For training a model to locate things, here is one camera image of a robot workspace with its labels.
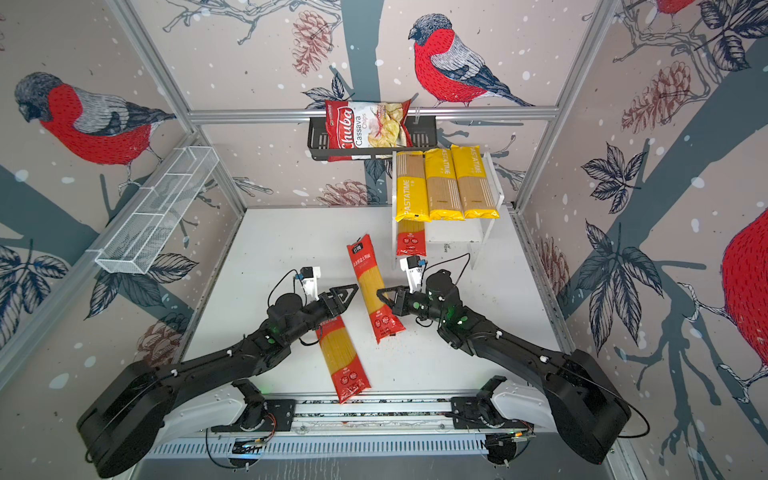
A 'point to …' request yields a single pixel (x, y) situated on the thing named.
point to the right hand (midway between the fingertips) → (373, 300)
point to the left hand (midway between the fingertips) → (353, 291)
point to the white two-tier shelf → (394, 210)
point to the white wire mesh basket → (148, 232)
